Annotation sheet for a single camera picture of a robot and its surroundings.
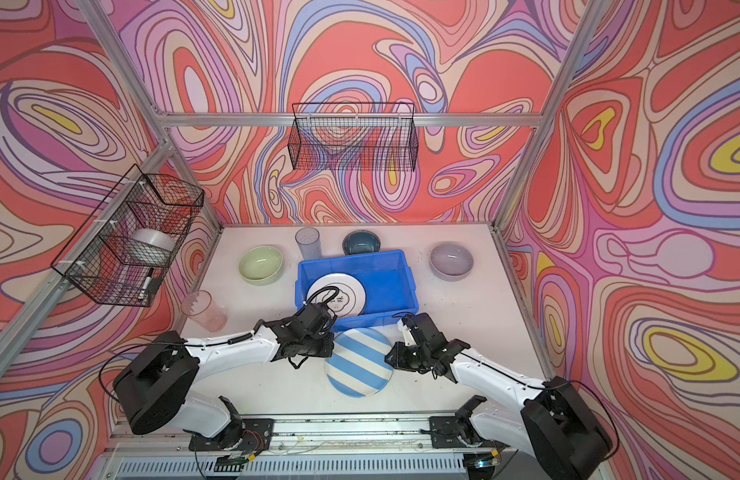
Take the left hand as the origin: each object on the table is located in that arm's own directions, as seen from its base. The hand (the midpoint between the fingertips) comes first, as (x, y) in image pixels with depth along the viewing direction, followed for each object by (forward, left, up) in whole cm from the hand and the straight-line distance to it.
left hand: (338, 347), depth 87 cm
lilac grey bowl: (+31, -39, +1) cm, 50 cm away
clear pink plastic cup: (+14, +46, -1) cm, 48 cm away
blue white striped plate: (-5, -6, 0) cm, 8 cm away
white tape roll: (+12, +43, +32) cm, 55 cm away
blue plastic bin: (+24, -15, +1) cm, 28 cm away
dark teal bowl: (+39, -6, +2) cm, 40 cm away
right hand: (-6, -15, 0) cm, 16 cm away
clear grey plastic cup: (+30, +11, +12) cm, 35 cm away
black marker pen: (+10, +46, +24) cm, 53 cm away
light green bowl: (+30, +30, +1) cm, 42 cm away
